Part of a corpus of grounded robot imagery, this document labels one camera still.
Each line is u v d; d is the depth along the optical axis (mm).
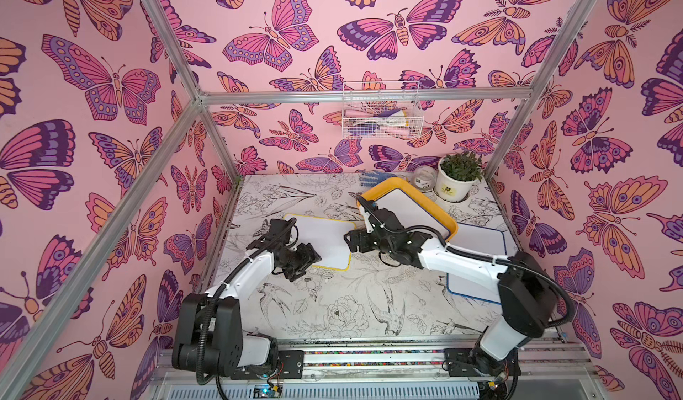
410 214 1038
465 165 999
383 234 659
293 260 749
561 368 731
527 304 447
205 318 408
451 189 1057
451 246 555
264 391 721
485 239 1001
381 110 953
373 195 1090
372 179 1197
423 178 1168
